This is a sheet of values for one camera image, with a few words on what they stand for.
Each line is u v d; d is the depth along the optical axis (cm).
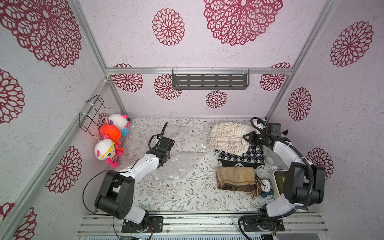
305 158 87
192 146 105
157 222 75
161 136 71
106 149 81
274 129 70
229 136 91
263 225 69
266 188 81
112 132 88
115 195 43
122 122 95
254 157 92
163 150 70
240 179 83
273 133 71
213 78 94
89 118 76
